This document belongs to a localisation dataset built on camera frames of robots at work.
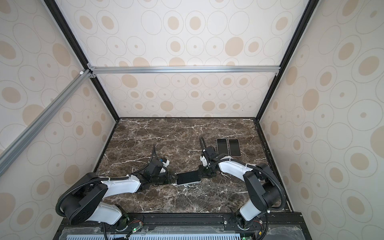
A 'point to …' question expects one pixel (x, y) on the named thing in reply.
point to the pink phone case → (229, 148)
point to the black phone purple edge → (234, 147)
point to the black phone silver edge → (222, 146)
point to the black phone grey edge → (188, 177)
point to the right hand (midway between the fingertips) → (200, 175)
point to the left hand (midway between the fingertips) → (180, 177)
